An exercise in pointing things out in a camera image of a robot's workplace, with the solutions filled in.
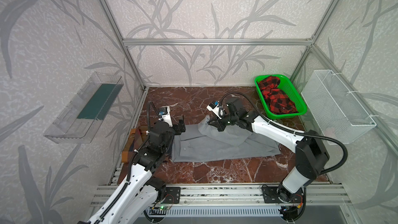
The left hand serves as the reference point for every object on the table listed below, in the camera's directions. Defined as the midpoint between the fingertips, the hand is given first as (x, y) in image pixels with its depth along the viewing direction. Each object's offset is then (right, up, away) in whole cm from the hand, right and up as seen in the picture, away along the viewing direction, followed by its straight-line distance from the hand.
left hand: (178, 112), depth 75 cm
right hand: (+15, -3, +7) cm, 17 cm away
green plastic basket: (+73, +17, +40) cm, 85 cm away
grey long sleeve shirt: (+10, -19, +16) cm, 27 cm away
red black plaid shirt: (+62, +5, +29) cm, 68 cm away
